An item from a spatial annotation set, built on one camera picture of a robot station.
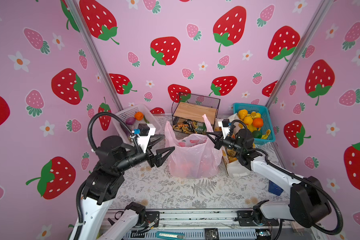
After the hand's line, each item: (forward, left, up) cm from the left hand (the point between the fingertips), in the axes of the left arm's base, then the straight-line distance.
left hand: (168, 142), depth 54 cm
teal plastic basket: (+47, -67, -33) cm, 88 cm away
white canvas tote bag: (+2, -31, -25) cm, 40 cm away
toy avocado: (+29, -54, -32) cm, 69 cm away
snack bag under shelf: (+37, -10, -34) cm, 51 cm away
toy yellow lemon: (+43, -52, -33) cm, 75 cm away
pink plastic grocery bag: (+7, -11, -22) cm, 26 cm away
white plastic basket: (+50, +35, -36) cm, 71 cm away
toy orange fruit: (+42, -59, -34) cm, 80 cm away
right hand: (+16, -17, -15) cm, 28 cm away
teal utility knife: (-25, +1, -42) cm, 49 cm away
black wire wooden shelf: (+46, -8, -26) cm, 54 cm away
